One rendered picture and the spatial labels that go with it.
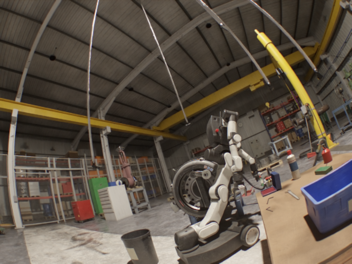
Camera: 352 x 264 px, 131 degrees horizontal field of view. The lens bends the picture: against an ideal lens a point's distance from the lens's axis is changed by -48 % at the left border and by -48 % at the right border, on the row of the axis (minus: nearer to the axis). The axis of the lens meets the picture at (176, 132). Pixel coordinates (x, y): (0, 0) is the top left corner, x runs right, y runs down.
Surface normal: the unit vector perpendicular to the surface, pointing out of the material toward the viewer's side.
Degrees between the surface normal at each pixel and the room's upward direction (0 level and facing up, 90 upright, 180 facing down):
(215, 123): 83
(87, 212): 90
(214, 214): 90
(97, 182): 90
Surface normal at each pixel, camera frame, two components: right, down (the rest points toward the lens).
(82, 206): 0.88, -0.38
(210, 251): -0.02, -0.31
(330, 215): -0.51, -0.11
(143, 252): 0.36, -0.35
